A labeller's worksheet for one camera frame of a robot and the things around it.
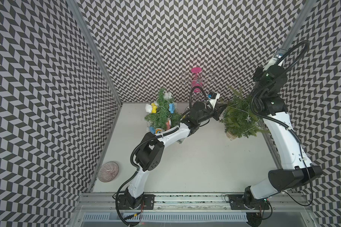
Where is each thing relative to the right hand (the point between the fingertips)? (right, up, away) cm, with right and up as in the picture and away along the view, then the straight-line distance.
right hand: (273, 65), depth 61 cm
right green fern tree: (-10, -24, +12) cm, 28 cm away
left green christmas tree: (-49, -23, +11) cm, 56 cm away
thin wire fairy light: (-5, -24, +12) cm, 27 cm away
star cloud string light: (-55, -18, +12) cm, 59 cm away
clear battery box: (-40, -40, +35) cm, 67 cm away
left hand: (-15, -17, +15) cm, 27 cm away
